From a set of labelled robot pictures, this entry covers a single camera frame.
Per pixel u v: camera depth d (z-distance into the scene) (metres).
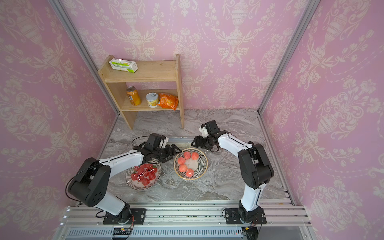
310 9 0.70
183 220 0.74
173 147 0.82
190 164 0.91
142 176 0.84
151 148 0.71
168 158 0.80
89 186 0.45
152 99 0.91
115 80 0.76
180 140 0.96
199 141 0.83
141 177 0.83
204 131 0.87
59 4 0.70
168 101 0.90
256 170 0.51
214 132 0.74
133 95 0.88
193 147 0.94
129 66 0.78
